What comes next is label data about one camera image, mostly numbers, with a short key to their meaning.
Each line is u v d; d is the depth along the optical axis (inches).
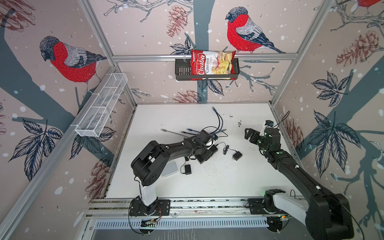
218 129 41.1
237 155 35.6
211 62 34.6
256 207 28.8
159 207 28.7
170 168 33.8
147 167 18.5
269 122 29.2
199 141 28.5
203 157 32.1
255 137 29.9
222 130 41.1
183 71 37.4
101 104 31.1
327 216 15.4
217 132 40.8
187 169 33.5
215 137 32.6
